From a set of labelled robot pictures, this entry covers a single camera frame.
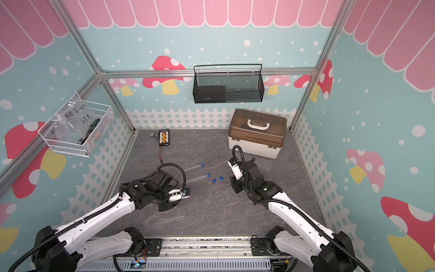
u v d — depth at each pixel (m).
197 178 0.96
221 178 0.97
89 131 0.74
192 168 1.00
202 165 1.02
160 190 0.64
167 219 0.82
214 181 0.95
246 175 0.58
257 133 0.92
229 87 0.92
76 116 0.71
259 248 0.74
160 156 1.06
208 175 0.97
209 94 0.89
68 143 0.63
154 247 0.74
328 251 0.39
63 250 0.39
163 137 1.13
